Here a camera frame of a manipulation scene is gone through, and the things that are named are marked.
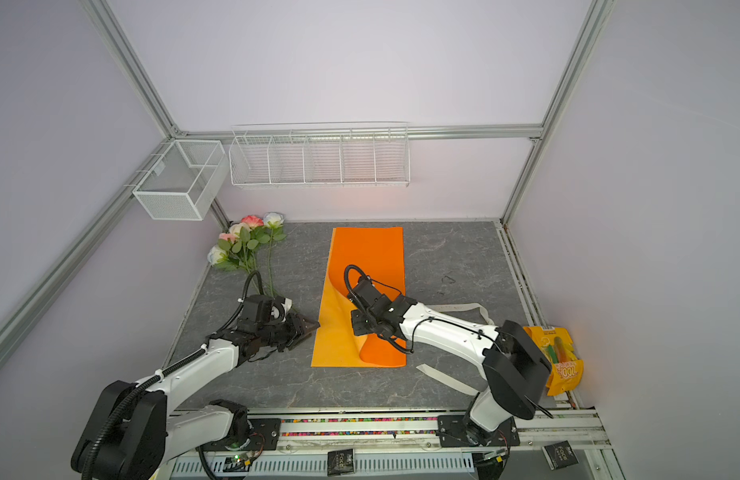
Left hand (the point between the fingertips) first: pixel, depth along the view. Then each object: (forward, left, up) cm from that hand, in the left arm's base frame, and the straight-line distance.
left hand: (316, 332), depth 84 cm
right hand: (+1, -12, +3) cm, 13 cm away
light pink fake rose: (+42, +38, -4) cm, 57 cm away
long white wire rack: (+50, -2, +25) cm, 56 cm away
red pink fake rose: (+49, +29, -3) cm, 57 cm away
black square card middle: (-30, -7, -4) cm, 31 cm away
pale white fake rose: (+33, +38, -2) cm, 51 cm away
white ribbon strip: (-13, -35, -7) cm, 38 cm away
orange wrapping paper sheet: (+34, -20, -8) cm, 40 cm away
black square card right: (-32, -59, -4) cm, 67 cm away
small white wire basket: (+46, +44, +19) cm, 66 cm away
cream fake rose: (+44, +34, -2) cm, 56 cm away
